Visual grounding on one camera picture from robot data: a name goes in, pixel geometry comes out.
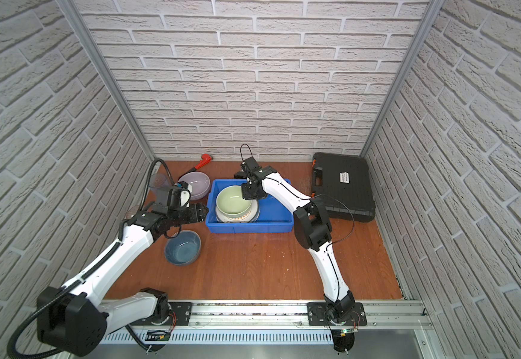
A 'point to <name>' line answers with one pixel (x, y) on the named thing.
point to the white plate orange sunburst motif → (252, 215)
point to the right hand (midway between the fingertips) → (247, 193)
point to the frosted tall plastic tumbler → (159, 184)
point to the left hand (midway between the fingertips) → (201, 207)
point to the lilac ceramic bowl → (200, 184)
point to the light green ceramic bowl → (230, 201)
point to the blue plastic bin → (275, 216)
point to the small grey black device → (239, 175)
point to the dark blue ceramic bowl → (183, 248)
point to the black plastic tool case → (343, 182)
